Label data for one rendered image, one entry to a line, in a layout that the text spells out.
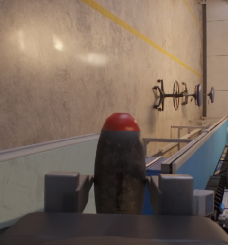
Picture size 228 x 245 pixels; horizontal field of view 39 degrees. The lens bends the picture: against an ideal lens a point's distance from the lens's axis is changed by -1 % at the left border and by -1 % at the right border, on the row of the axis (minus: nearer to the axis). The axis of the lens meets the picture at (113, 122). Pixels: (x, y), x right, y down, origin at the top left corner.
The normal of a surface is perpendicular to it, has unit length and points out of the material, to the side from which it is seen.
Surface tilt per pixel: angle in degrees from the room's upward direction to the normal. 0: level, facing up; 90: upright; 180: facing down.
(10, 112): 0
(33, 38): 0
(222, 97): 90
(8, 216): 0
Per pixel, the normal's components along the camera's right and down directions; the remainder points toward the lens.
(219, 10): -0.36, 0.05
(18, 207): 0.93, 0.01
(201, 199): 0.47, 0.04
